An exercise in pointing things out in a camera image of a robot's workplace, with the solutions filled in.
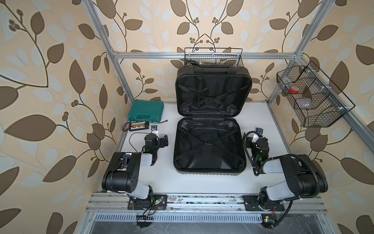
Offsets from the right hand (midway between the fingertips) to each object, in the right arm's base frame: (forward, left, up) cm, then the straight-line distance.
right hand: (252, 134), depth 92 cm
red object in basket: (+13, -20, +25) cm, 34 cm away
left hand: (+3, +62, -1) cm, 62 cm away
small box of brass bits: (+14, +77, -5) cm, 79 cm away
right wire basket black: (+4, -26, +25) cm, 37 cm away
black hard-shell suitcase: (+19, +25, +12) cm, 34 cm away
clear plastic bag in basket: (+1, -21, +25) cm, 33 cm away
